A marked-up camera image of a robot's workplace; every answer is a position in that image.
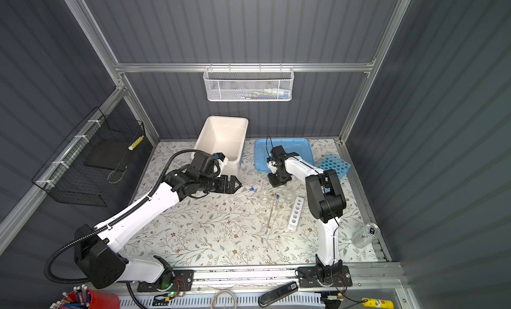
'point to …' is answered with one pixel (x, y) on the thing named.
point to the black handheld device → (277, 293)
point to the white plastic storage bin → (225, 134)
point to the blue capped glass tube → (277, 201)
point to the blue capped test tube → (251, 189)
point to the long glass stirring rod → (269, 221)
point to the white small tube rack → (293, 223)
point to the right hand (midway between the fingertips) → (278, 184)
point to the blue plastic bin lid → (263, 148)
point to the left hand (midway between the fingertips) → (233, 183)
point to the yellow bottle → (377, 303)
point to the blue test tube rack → (332, 162)
